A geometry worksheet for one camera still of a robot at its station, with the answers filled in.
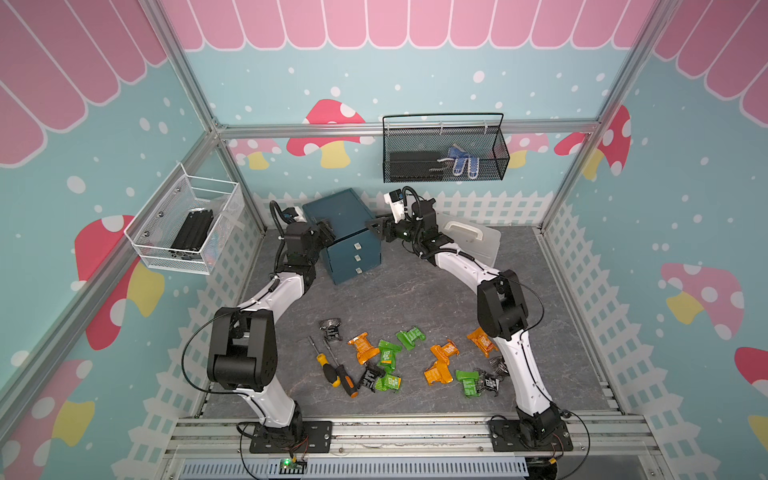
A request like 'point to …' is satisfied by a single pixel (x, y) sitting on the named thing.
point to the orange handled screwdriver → (343, 376)
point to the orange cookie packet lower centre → (440, 371)
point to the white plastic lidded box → (478, 239)
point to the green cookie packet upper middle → (410, 336)
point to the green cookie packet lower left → (388, 382)
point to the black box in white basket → (193, 230)
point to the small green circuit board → (290, 466)
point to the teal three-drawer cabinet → (356, 246)
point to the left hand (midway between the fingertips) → (327, 227)
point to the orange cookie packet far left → (364, 348)
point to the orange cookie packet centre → (443, 354)
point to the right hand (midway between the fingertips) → (369, 221)
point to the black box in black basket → (414, 166)
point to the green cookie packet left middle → (388, 353)
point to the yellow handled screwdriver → (328, 370)
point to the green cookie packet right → (469, 381)
